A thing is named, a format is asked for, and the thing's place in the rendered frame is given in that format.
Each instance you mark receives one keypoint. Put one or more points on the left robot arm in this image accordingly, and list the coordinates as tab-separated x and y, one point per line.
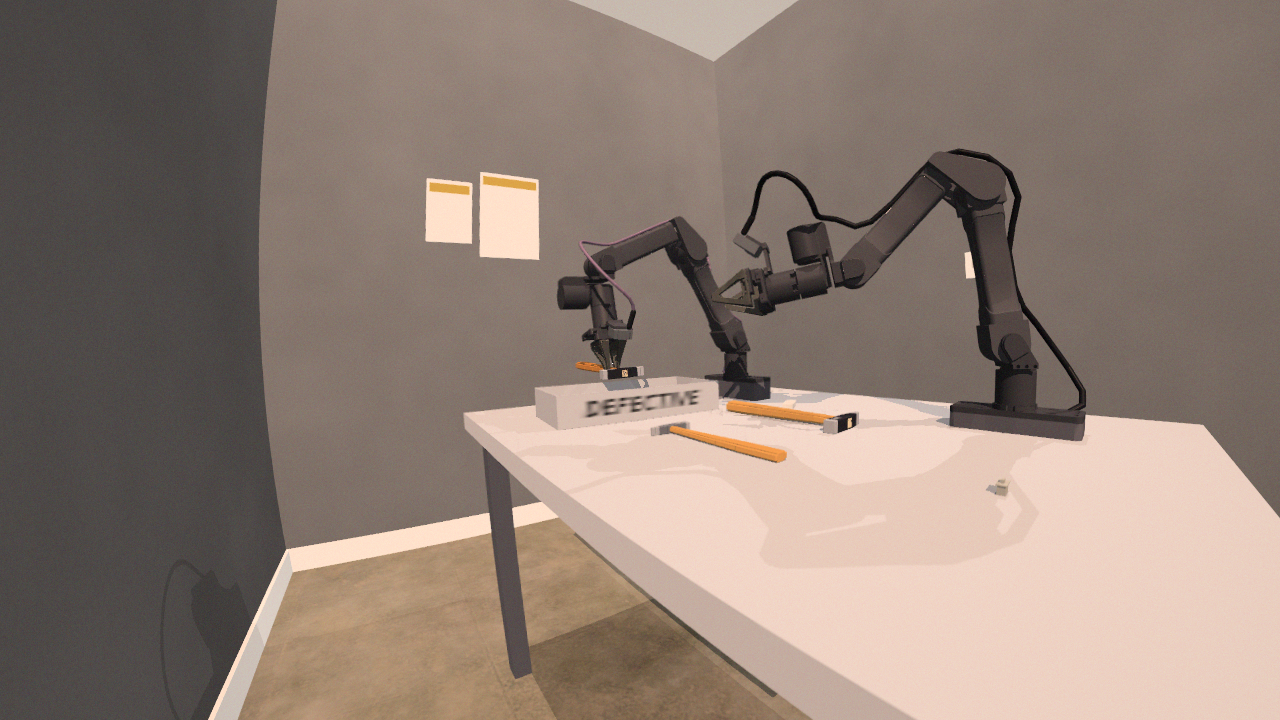
1003	335

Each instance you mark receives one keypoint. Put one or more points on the black hammer with wooden handle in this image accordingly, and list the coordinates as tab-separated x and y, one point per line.
831	424

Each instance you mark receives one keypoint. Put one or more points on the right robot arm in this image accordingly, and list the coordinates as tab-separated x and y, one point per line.
726	332

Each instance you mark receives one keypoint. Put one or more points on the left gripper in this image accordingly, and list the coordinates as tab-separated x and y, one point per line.
777	288

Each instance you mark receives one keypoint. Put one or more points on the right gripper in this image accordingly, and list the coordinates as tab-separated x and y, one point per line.
609	346

